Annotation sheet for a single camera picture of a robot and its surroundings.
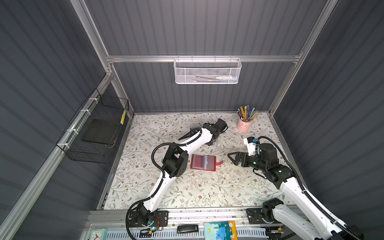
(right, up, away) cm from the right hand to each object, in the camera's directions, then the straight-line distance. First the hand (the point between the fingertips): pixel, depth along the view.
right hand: (235, 156), depth 77 cm
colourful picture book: (-9, -34, -8) cm, 36 cm away
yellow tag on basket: (-62, +21, +5) cm, 65 cm away
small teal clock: (-66, -34, -9) cm, 75 cm away
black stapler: (-25, -32, -9) cm, 41 cm away
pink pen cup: (+13, +15, +26) cm, 33 cm away
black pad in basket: (-68, +13, -4) cm, 69 cm away
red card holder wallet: (-15, -7, +16) cm, 23 cm away
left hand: (-11, +11, +21) cm, 26 cm away
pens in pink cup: (+16, +24, +28) cm, 40 cm away
